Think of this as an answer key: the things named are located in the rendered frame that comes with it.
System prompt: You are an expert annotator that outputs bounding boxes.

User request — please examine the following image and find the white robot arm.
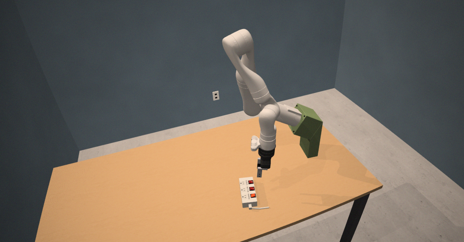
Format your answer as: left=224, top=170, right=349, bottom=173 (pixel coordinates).
left=222, top=29, right=302, bottom=141

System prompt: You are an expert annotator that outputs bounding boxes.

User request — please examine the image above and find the white power strip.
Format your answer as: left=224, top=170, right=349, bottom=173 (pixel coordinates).
left=239, top=177, right=269, bottom=210

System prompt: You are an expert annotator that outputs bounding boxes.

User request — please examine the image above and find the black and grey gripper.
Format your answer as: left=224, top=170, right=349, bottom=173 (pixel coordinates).
left=251, top=135, right=276, bottom=178

